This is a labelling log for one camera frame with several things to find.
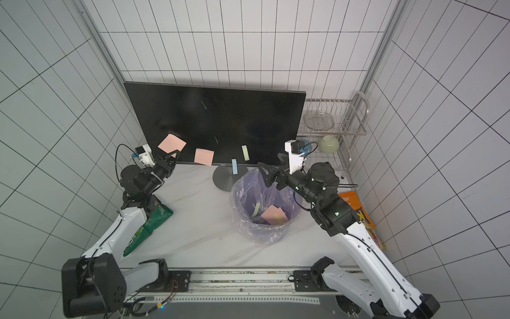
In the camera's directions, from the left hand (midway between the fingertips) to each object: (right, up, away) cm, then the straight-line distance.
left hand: (180, 153), depth 77 cm
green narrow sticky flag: (+30, -24, +8) cm, 40 cm away
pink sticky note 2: (+8, -1, +5) cm, 9 cm away
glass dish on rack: (+60, +16, +16) cm, 64 cm away
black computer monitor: (+22, +14, +18) cm, 32 cm away
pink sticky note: (-3, +4, -1) cm, 5 cm away
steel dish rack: (+81, +21, +27) cm, 88 cm away
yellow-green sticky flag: (+26, 0, +4) cm, 26 cm away
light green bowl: (+69, +6, +27) cm, 75 cm away
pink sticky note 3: (+38, -26, +3) cm, 46 cm away
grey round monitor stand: (+12, -12, +27) cm, 32 cm away
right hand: (+32, -3, -16) cm, 36 cm away
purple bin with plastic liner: (+28, -14, -1) cm, 31 cm away
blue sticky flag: (+21, -6, +7) cm, 23 cm away
